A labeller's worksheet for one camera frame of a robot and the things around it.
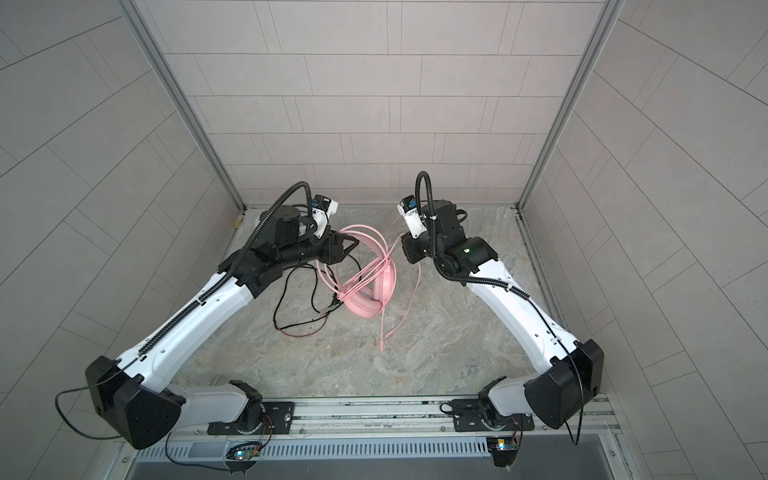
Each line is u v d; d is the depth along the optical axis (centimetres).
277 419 71
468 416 71
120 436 39
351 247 68
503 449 68
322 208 61
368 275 68
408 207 63
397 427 71
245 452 64
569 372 38
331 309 89
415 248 64
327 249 61
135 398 36
